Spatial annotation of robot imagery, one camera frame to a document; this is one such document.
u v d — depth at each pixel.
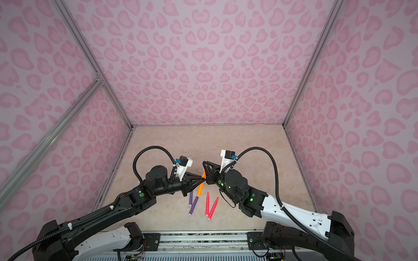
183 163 0.62
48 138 0.63
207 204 0.84
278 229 0.61
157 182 0.55
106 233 0.57
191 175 0.65
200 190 0.69
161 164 0.59
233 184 0.50
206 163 0.67
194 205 0.84
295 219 0.44
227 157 0.60
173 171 0.60
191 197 0.86
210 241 0.75
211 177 0.59
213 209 0.82
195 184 0.68
